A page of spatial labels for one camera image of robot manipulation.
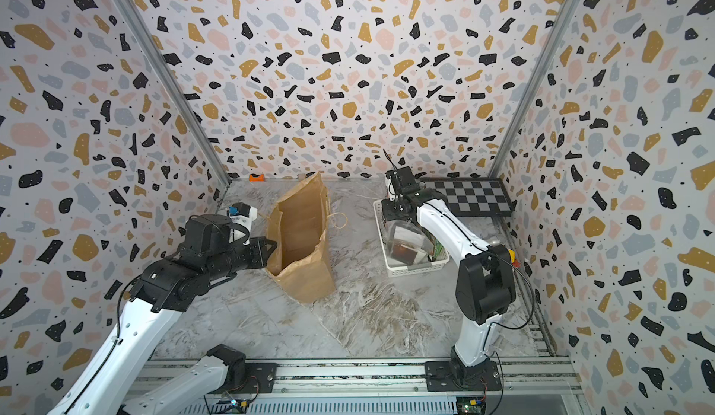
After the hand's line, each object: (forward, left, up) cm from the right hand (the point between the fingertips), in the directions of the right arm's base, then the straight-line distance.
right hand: (391, 207), depth 91 cm
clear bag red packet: (-9, -5, -7) cm, 13 cm away
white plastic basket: (-16, -2, -12) cm, 20 cm away
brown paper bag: (-6, +32, -11) cm, 34 cm away
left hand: (-22, +28, +12) cm, 38 cm away
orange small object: (+30, +59, -16) cm, 68 cm away
